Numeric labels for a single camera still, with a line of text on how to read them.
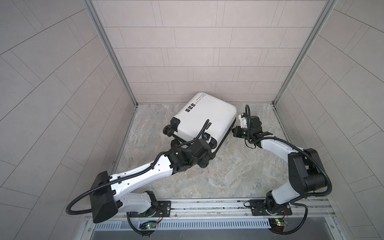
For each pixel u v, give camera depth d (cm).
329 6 71
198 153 54
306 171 44
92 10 72
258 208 71
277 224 68
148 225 64
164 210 71
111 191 39
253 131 70
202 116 83
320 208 71
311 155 46
